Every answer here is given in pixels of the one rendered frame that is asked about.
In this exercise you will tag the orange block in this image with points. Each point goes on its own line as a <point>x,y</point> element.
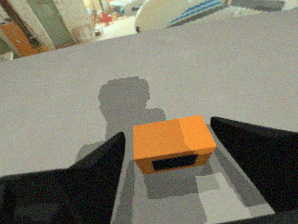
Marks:
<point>172,144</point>

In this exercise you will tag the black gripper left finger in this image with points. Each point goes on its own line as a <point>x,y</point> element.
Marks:
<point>88,188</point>

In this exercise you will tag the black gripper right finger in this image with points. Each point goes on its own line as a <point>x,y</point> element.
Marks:
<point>268,156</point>

